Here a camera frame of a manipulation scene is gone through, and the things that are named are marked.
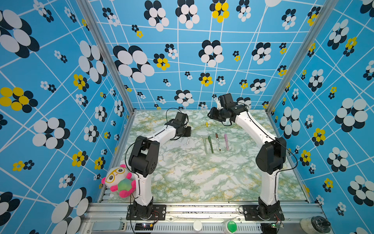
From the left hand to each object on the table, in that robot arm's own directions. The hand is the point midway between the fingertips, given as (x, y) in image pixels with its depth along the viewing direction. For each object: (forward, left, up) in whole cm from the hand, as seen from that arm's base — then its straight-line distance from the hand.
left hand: (190, 131), depth 98 cm
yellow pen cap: (+11, -13, -6) cm, 18 cm away
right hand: (+4, -13, +12) cm, 18 cm away
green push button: (-53, -18, +2) cm, 56 cm away
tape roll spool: (-52, -55, +3) cm, 76 cm away
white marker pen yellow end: (-3, +1, -7) cm, 8 cm away
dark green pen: (-4, -14, -7) cm, 17 cm away
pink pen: (+1, -26, -8) cm, 27 cm away
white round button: (-53, -4, 0) cm, 53 cm away
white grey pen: (0, -20, -7) cm, 21 cm away
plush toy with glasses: (-32, +38, -1) cm, 50 cm away
